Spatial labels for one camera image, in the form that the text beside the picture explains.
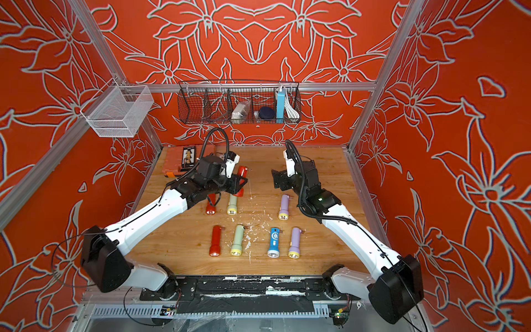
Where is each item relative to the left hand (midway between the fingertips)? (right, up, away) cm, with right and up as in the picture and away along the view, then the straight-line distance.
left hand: (244, 177), depth 79 cm
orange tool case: (-38, +7, +27) cm, 47 cm away
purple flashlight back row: (+16, -17, +11) cm, 26 cm away
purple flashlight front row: (+19, -29, 0) cm, 35 cm away
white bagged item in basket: (-4, +29, +13) cm, 32 cm away
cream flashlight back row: (-7, -15, +13) cm, 21 cm away
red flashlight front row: (-12, -29, +2) cm, 31 cm away
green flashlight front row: (-3, -26, +4) cm, 27 cm away
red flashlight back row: (-17, -16, +12) cm, 26 cm away
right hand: (+13, +4, -3) cm, 14 cm away
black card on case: (-32, +8, +27) cm, 43 cm away
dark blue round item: (+9, +29, +16) cm, 35 cm away
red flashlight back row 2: (0, +2, -2) cm, 3 cm away
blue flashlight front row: (+12, -29, +1) cm, 31 cm away
